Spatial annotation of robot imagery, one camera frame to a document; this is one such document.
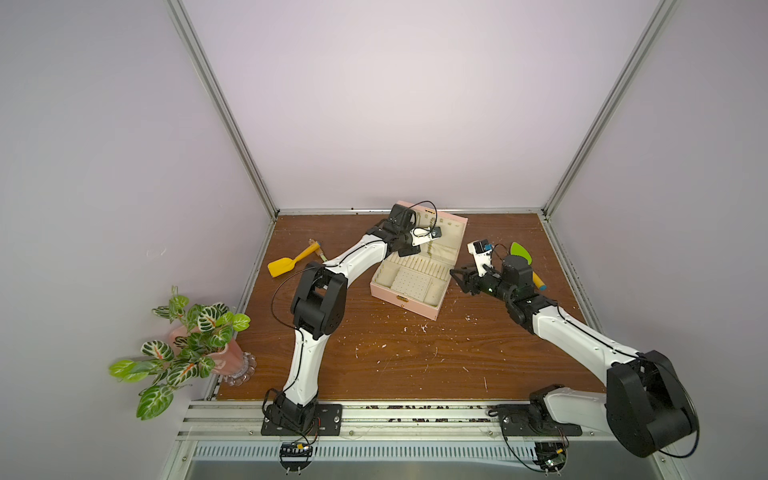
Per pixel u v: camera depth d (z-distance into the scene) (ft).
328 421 2.39
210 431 2.38
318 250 3.50
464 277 2.49
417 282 3.02
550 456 2.33
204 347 2.13
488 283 2.38
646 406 1.32
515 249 3.53
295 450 2.38
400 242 2.71
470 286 2.42
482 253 2.38
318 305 1.80
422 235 2.74
